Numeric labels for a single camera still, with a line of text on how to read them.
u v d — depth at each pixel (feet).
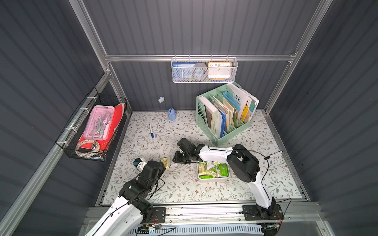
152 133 3.51
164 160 3.00
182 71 2.76
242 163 1.83
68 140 1.98
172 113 3.59
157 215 2.42
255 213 2.42
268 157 3.07
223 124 2.94
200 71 2.97
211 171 2.78
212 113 2.78
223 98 3.11
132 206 1.65
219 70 2.90
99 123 2.37
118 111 2.54
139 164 2.23
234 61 2.92
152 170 1.86
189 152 2.43
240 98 3.08
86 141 2.20
